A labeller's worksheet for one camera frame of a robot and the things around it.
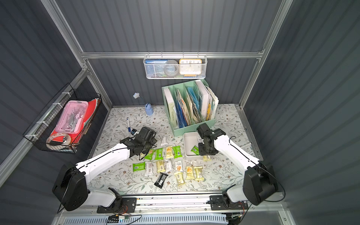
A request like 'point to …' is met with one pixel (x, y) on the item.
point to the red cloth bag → (92, 106)
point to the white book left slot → (171, 112)
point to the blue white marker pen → (129, 128)
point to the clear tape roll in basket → (67, 139)
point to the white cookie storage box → (191, 139)
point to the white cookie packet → (178, 166)
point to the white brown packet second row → (148, 169)
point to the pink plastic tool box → (71, 119)
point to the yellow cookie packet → (169, 154)
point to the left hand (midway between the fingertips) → (153, 140)
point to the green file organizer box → (188, 105)
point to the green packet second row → (141, 166)
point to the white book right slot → (205, 100)
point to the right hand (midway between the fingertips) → (207, 151)
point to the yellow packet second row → (160, 166)
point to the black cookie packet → (161, 180)
